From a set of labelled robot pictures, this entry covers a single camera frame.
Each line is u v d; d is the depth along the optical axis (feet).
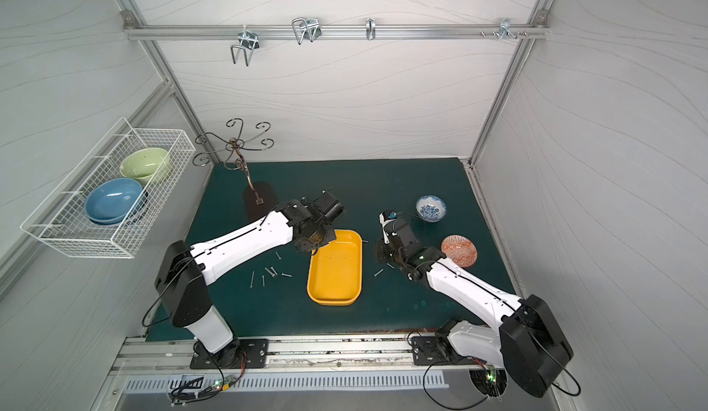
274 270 2.90
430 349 2.41
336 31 2.57
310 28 2.50
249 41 2.57
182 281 1.41
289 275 2.90
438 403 2.13
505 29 2.51
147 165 2.40
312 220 1.92
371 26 2.36
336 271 2.89
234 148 2.69
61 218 1.88
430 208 3.42
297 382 2.30
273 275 2.89
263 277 2.89
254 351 2.42
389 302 2.67
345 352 2.46
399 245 2.06
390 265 2.97
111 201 2.10
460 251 3.04
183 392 2.27
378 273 2.89
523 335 1.33
